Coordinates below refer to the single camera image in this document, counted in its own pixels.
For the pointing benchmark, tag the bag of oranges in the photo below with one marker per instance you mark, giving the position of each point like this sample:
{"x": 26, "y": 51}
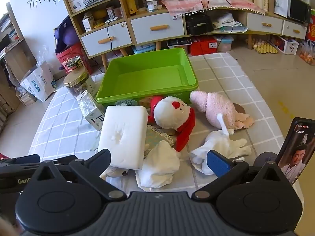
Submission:
{"x": 307, "y": 54}

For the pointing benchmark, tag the white drink carton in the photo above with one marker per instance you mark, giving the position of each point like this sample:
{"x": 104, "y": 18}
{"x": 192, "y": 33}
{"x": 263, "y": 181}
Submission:
{"x": 92, "y": 113}

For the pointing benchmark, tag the white plush with red scarf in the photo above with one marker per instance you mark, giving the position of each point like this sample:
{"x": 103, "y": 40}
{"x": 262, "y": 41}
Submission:
{"x": 167, "y": 113}

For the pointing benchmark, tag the white paper bag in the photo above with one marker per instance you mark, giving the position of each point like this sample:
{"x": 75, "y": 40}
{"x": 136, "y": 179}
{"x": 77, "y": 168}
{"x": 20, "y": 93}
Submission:
{"x": 39, "y": 81}

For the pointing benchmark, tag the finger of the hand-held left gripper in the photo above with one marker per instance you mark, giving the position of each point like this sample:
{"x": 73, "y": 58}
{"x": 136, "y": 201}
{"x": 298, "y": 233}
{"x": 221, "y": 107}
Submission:
{"x": 64, "y": 158}

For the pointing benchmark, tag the brown round coaster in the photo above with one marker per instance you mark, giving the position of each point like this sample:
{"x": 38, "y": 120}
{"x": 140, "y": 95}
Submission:
{"x": 240, "y": 108}

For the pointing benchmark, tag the black bag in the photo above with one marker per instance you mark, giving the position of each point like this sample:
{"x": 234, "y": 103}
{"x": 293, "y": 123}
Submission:
{"x": 199, "y": 24}

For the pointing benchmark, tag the white cardboard box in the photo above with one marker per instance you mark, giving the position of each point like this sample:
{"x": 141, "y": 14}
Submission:
{"x": 76, "y": 2}

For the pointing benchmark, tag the lace-edged teal cloth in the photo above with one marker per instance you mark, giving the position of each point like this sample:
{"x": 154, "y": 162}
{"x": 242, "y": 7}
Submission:
{"x": 157, "y": 135}

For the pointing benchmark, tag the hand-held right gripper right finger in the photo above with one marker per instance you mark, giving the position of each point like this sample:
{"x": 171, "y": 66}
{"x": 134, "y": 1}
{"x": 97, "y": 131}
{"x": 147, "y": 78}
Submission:
{"x": 216, "y": 163}

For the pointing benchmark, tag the egg carton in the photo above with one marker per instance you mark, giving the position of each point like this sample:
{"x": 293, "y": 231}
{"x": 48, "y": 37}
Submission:
{"x": 264, "y": 48}

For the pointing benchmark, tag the white towel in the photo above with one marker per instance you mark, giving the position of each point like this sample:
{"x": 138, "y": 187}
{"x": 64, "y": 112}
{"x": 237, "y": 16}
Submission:
{"x": 160, "y": 164}

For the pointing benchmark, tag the white fabric glove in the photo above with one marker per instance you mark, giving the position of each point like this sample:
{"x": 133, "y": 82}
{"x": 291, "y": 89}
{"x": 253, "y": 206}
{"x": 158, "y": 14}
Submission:
{"x": 216, "y": 145}

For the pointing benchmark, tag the pink tasselled runner cloth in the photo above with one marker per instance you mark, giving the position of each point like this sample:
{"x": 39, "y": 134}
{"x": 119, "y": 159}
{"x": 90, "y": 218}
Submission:
{"x": 187, "y": 6}

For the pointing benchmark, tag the wooden cabinet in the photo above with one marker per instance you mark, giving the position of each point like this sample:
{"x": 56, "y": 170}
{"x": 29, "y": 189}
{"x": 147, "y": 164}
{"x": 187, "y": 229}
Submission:
{"x": 125, "y": 12}

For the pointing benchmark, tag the green plastic bin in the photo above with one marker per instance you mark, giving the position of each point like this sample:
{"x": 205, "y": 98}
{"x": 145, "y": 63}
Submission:
{"x": 147, "y": 78}

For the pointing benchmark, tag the pink plush toy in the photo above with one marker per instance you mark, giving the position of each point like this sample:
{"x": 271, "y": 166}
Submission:
{"x": 216, "y": 108}

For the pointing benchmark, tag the red box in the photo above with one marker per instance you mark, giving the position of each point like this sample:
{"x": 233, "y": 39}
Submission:
{"x": 203, "y": 46}

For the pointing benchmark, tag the wooden side shelf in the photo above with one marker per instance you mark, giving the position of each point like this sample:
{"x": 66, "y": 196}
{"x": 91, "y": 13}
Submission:
{"x": 17, "y": 61}

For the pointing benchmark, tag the white foam block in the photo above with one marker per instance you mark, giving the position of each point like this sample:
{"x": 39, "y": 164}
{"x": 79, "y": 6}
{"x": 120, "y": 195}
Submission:
{"x": 123, "y": 132}

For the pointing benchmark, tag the tin can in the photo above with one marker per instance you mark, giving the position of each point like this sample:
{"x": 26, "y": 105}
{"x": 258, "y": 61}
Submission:
{"x": 75, "y": 64}

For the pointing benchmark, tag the glass jar with gold lid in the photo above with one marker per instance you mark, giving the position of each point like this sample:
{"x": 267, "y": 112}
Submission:
{"x": 76, "y": 78}

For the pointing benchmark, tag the folded clothes stack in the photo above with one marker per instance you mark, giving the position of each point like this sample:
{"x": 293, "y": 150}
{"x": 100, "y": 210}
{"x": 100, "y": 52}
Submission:
{"x": 228, "y": 24}

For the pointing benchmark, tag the black monitor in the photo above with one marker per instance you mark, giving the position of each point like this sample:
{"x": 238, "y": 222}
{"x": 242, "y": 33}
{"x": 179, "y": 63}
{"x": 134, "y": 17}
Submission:
{"x": 299, "y": 9}

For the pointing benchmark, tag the black flat box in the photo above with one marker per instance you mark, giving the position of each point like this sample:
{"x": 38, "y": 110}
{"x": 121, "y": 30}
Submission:
{"x": 178, "y": 43}

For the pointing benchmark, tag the purple bag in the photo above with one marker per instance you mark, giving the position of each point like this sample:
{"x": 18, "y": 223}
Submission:
{"x": 66, "y": 34}

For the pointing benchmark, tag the clear storage box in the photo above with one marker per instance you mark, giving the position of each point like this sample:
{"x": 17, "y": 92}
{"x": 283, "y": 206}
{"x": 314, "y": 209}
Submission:
{"x": 225, "y": 44}

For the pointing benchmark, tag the white crate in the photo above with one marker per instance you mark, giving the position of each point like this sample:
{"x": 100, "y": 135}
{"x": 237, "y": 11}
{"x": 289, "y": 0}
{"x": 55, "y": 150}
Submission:
{"x": 286, "y": 45}

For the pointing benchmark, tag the smartphone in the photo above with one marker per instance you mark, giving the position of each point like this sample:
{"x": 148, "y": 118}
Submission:
{"x": 297, "y": 150}

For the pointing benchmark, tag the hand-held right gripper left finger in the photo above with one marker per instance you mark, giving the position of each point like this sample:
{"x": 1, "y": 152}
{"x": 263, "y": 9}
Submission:
{"x": 103, "y": 158}

